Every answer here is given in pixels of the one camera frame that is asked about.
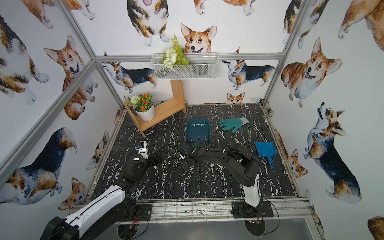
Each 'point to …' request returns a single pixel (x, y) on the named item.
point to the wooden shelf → (164, 110)
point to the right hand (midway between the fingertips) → (186, 157)
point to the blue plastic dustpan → (266, 149)
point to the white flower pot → (146, 116)
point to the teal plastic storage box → (198, 132)
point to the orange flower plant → (143, 102)
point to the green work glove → (236, 123)
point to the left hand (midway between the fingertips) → (154, 146)
